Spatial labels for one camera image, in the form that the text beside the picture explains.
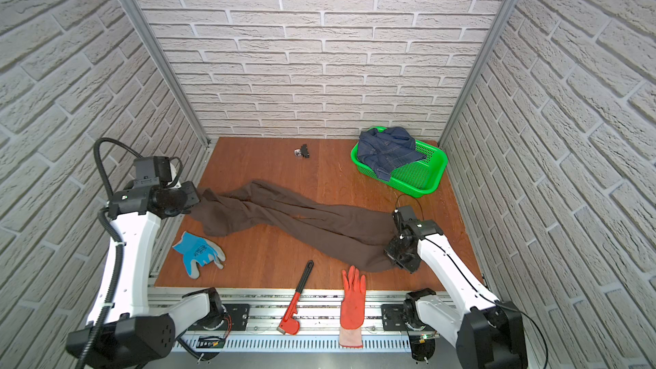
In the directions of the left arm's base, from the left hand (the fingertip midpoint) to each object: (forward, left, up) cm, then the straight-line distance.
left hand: (195, 190), depth 73 cm
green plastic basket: (+22, -77, -22) cm, 83 cm away
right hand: (-14, -61, -19) cm, 66 cm away
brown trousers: (-6, -51, -20) cm, 55 cm away
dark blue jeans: (+30, -64, -12) cm, 72 cm away
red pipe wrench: (-31, -29, -22) cm, 48 cm away
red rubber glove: (-27, -47, -23) cm, 59 cm away
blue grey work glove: (-9, +5, -23) cm, 25 cm away
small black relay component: (+37, -27, -22) cm, 51 cm away
